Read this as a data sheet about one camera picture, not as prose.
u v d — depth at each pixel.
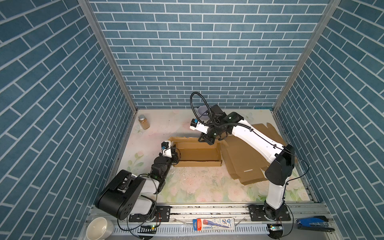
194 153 0.94
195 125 0.69
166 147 0.73
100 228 0.65
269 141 0.51
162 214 0.73
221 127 0.58
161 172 0.67
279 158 0.47
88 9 0.71
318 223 0.69
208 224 0.70
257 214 0.74
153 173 0.69
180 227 0.71
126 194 0.43
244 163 0.87
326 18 0.74
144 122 1.03
